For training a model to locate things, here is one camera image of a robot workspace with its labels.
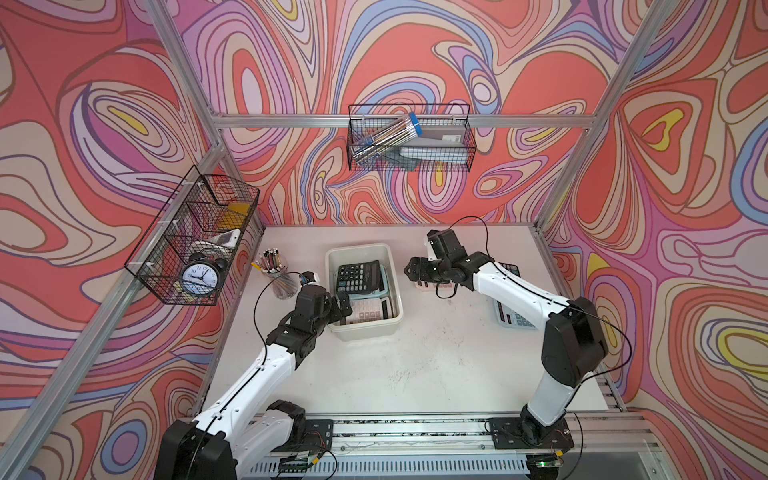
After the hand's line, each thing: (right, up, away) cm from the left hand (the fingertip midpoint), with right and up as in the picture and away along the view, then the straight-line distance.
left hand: (338, 299), depth 84 cm
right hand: (+23, +6, +5) cm, 24 cm away
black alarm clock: (-29, +8, -16) cm, 34 cm away
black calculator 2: (+59, +8, +21) cm, 63 cm away
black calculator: (+5, +5, +11) cm, 13 cm away
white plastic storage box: (+2, +13, +11) cm, 17 cm away
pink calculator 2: (+29, +4, -6) cm, 30 cm away
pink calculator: (+7, -5, +7) cm, 11 cm away
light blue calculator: (+11, 0, +10) cm, 15 cm away
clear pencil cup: (-19, +4, +10) cm, 22 cm away
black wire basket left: (-34, +13, -12) cm, 39 cm away
